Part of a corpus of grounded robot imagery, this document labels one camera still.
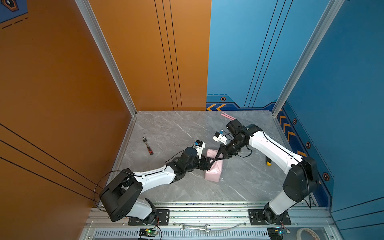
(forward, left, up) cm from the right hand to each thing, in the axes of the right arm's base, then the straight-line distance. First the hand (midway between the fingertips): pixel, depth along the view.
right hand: (215, 158), depth 76 cm
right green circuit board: (-30, -27, -18) cm, 44 cm away
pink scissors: (+45, -13, -15) cm, 49 cm away
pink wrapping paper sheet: (-6, +1, -5) cm, 8 cm away
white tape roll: (-30, -37, -16) cm, 50 cm away
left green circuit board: (-30, +33, -17) cm, 48 cm away
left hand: (+3, +2, -5) cm, 7 cm away
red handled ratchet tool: (+13, +40, -14) cm, 45 cm away
